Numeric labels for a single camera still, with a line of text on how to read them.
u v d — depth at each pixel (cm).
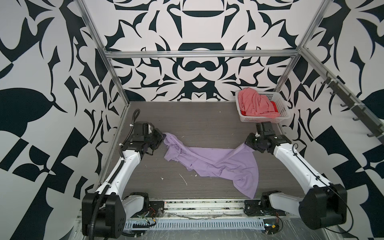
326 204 40
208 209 76
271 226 71
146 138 68
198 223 71
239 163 90
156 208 74
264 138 64
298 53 90
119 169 47
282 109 107
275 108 109
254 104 108
